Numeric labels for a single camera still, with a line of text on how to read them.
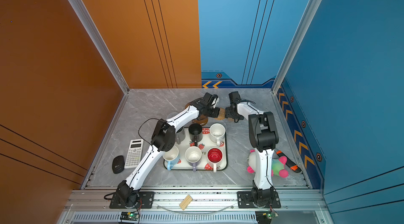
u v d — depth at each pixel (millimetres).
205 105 847
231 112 862
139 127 1014
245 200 725
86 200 758
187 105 1122
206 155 870
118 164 827
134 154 870
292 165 828
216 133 940
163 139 676
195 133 932
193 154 862
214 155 855
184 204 716
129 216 709
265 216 701
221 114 1031
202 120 929
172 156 864
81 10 791
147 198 737
